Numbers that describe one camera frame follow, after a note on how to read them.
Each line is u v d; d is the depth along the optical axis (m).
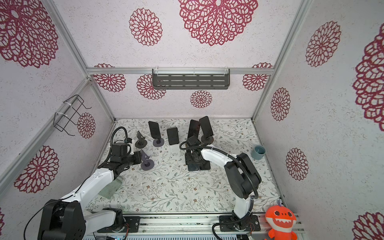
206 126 0.98
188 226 0.74
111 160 0.66
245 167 0.50
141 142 1.02
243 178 0.48
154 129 0.97
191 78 0.93
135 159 0.77
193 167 0.89
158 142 1.06
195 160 0.80
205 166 0.91
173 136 0.95
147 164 0.92
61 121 0.73
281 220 0.68
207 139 1.06
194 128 0.97
